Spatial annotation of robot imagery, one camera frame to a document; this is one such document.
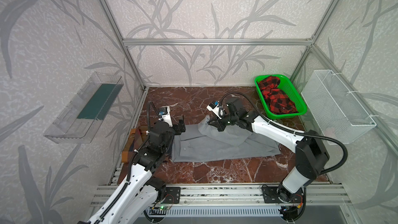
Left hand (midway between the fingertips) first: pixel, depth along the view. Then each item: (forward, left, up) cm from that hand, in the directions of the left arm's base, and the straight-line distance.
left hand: (178, 112), depth 75 cm
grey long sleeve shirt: (-5, -10, -24) cm, 27 cm away
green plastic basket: (+38, -73, -20) cm, 85 cm away
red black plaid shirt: (+22, -62, -19) cm, 68 cm away
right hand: (+2, -15, -8) cm, 17 cm away
